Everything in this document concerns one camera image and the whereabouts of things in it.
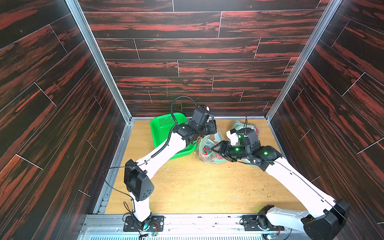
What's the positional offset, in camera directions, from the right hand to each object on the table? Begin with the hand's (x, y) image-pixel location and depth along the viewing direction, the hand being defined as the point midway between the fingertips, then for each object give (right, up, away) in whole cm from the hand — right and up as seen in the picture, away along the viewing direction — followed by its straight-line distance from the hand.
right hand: (216, 148), depth 74 cm
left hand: (+1, +12, +3) cm, 12 cm away
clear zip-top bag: (-1, +3, +15) cm, 15 cm away
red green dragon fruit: (-5, -3, -4) cm, 7 cm away
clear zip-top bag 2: (+20, +13, +30) cm, 38 cm away
